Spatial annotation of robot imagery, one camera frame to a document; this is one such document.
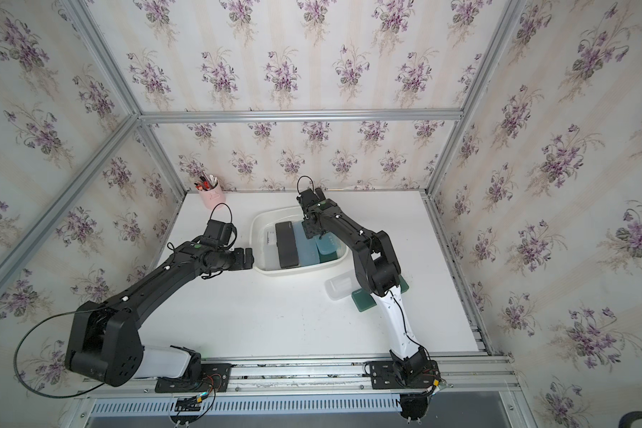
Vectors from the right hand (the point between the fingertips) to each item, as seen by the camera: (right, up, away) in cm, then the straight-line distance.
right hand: (322, 229), depth 101 cm
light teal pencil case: (-5, -8, -5) cm, 11 cm away
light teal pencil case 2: (+3, -5, -4) cm, 7 cm away
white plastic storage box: (-23, +5, +2) cm, 23 cm away
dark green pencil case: (+1, -10, -8) cm, 13 cm away
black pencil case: (-13, -6, -3) cm, 15 cm away
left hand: (-26, -10, -14) cm, 31 cm away
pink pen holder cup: (-45, +13, +7) cm, 47 cm away
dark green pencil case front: (+14, -23, -15) cm, 30 cm away
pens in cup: (-48, +19, +7) cm, 52 cm away
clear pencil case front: (+7, -20, -10) cm, 23 cm away
